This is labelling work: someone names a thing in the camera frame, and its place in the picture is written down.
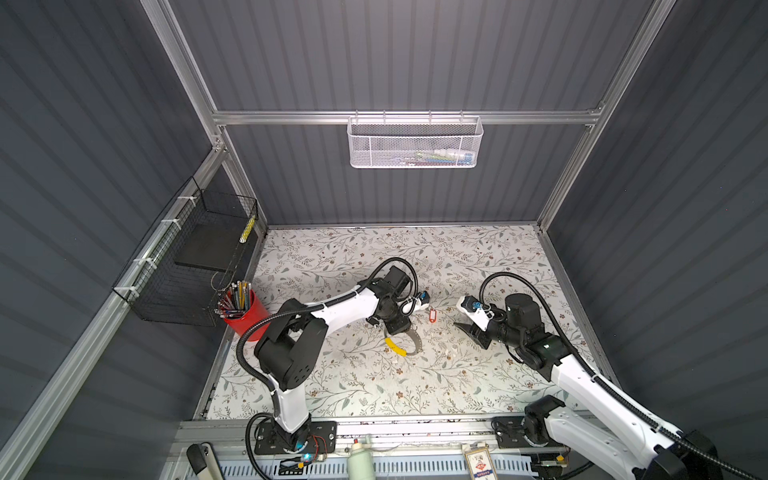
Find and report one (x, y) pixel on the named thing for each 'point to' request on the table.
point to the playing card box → (479, 461)
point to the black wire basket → (193, 250)
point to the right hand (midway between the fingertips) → (466, 315)
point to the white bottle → (361, 463)
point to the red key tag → (432, 315)
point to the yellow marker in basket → (248, 229)
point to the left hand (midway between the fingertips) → (403, 321)
